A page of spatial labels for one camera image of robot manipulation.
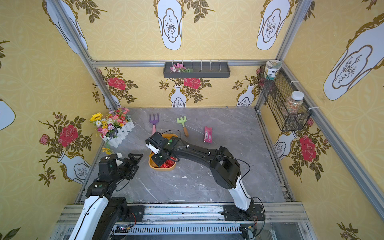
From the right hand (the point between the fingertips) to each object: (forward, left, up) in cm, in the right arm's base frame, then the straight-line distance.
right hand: (160, 153), depth 85 cm
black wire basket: (+41, -71, +12) cm, 83 cm away
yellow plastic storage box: (-5, +4, -6) cm, 9 cm away
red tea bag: (-4, -5, -3) cm, 7 cm away
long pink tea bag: (+17, -28, -7) cm, 33 cm away
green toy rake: (+32, -9, -10) cm, 35 cm away
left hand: (-5, +12, +2) cm, 13 cm away
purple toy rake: (+31, +13, -10) cm, 36 cm away
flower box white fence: (+13, +30, +7) cm, 34 cm away
